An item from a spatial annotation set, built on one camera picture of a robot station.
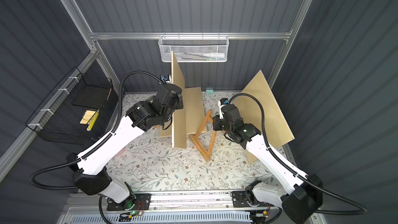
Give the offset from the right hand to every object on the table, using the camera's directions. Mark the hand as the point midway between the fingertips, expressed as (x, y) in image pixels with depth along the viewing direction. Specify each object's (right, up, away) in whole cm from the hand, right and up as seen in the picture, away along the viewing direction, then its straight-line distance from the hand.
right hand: (218, 118), depth 77 cm
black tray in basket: (-67, +11, +6) cm, 69 cm away
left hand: (-19, +10, -11) cm, 24 cm away
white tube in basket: (-1, +37, +16) cm, 41 cm away
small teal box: (-2, +18, +43) cm, 47 cm away
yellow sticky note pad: (-64, +2, -2) cm, 64 cm away
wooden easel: (-11, -14, +12) cm, 22 cm away
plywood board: (-12, 0, +20) cm, 23 cm away
